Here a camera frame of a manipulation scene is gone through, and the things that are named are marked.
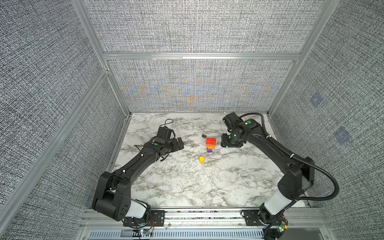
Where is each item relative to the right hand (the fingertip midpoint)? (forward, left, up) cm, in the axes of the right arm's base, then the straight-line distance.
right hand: (226, 143), depth 84 cm
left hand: (+1, +27, -3) cm, 28 cm away
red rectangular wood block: (+6, +8, -6) cm, 12 cm away
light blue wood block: (+5, -5, -14) cm, 16 cm away
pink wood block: (+4, +8, -14) cm, 16 cm away
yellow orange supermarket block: (+3, +8, -10) cm, 13 cm away
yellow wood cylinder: (-2, +13, -13) cm, 19 cm away
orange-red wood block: (+3, +8, -8) cm, 12 cm away
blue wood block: (+4, +8, -15) cm, 17 cm away
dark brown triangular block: (+17, +11, -15) cm, 25 cm away
